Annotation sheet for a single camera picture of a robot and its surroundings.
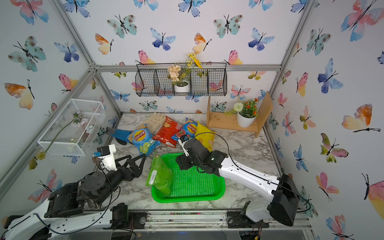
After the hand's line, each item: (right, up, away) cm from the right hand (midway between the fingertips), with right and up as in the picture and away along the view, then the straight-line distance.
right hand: (182, 156), depth 75 cm
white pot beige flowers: (-3, +40, +17) cm, 43 cm away
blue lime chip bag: (-27, +7, +21) cm, 35 cm away
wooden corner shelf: (+29, +18, +30) cm, 45 cm away
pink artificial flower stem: (-51, +18, -1) cm, 55 cm away
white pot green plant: (+38, +23, +20) cm, 49 cm away
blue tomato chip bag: (+2, +13, +27) cm, 30 cm away
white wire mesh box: (-52, +12, -2) cm, 54 cm away
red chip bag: (-13, +11, +24) cm, 30 cm away
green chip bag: (-10, -9, -3) cm, 14 cm away
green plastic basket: (+3, -19, +12) cm, 22 cm away
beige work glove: (-25, +18, +40) cm, 51 cm away
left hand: (-15, +2, -15) cm, 22 cm away
